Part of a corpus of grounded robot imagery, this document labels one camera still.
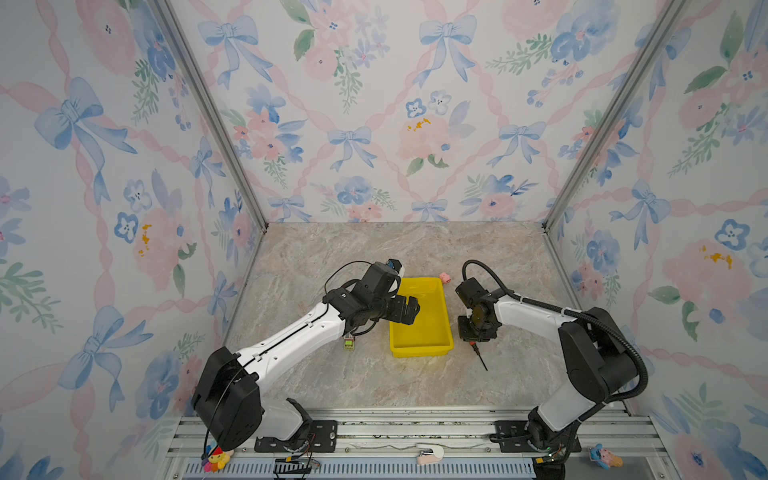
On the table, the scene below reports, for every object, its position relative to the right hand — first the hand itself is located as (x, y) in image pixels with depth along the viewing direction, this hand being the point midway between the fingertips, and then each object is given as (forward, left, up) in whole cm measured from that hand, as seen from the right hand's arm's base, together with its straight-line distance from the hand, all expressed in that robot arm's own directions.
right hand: (466, 334), depth 92 cm
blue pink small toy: (-31, -26, +3) cm, 41 cm away
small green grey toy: (-4, +35, +3) cm, 36 cm away
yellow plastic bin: (0, +11, +2) cm, 11 cm away
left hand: (+1, +19, +18) cm, 26 cm away
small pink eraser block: (+19, +5, +3) cm, 20 cm away
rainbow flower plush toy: (-33, +63, +3) cm, 72 cm away
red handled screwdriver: (-5, -2, +1) cm, 6 cm away
